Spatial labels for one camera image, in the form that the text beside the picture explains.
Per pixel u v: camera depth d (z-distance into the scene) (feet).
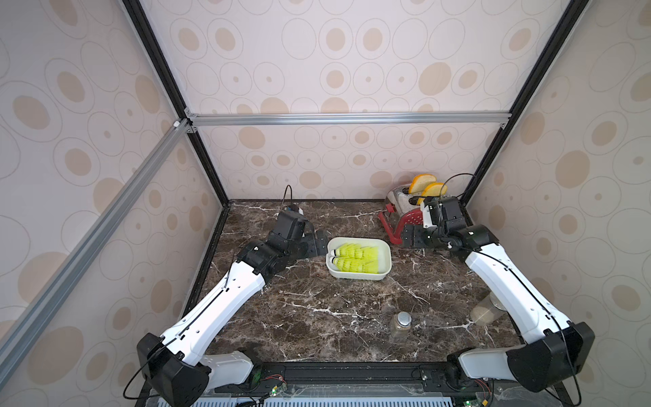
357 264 3.05
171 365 1.21
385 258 3.19
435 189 2.94
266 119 6.33
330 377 2.48
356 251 3.24
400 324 2.43
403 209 3.19
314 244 2.12
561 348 1.27
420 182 3.19
